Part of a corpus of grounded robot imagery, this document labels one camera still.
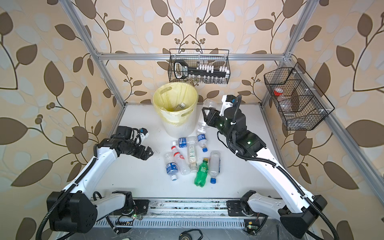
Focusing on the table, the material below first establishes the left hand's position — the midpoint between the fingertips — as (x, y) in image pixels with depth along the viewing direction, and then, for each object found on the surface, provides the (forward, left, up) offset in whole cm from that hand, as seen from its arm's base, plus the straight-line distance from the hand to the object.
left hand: (142, 148), depth 82 cm
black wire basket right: (+13, -82, +23) cm, 86 cm away
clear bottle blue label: (-7, -16, -6) cm, 19 cm away
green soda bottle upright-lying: (-14, -33, -9) cm, 36 cm away
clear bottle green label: (+33, -19, 0) cm, 38 cm away
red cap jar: (+24, -74, +22) cm, 81 cm away
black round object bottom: (-37, -26, -9) cm, 46 cm away
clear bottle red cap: (-5, -22, -8) cm, 24 cm away
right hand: (+6, -34, +26) cm, 43 cm away
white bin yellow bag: (+36, -15, 0) cm, 39 cm away
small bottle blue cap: (+11, -34, -9) cm, 37 cm away
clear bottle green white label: (+4, -28, -7) cm, 29 cm away
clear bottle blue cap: (-4, -41, -12) cm, 43 cm away
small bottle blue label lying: (+9, -24, -7) cm, 26 cm away
